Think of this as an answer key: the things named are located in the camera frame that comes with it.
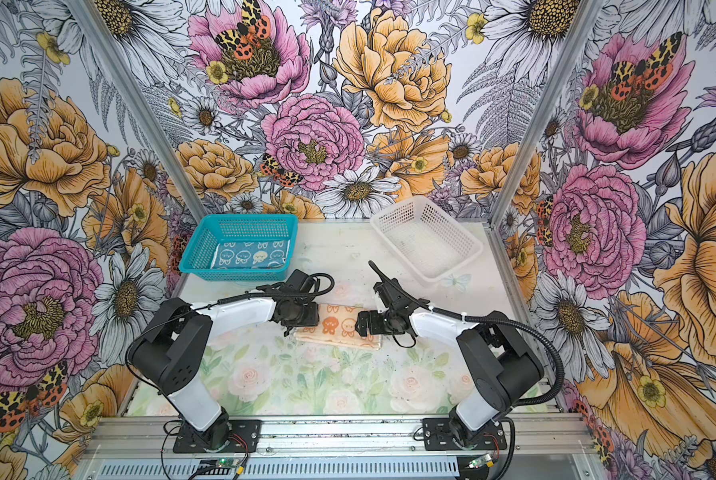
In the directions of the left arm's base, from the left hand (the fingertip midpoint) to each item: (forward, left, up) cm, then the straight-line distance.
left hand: (309, 326), depth 93 cm
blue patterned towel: (+27, +23, +2) cm, 35 cm away
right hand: (-4, -19, +2) cm, 19 cm away
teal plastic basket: (+37, +37, +5) cm, 53 cm away
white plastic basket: (+36, -41, 0) cm, 55 cm away
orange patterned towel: (0, -9, +1) cm, 9 cm away
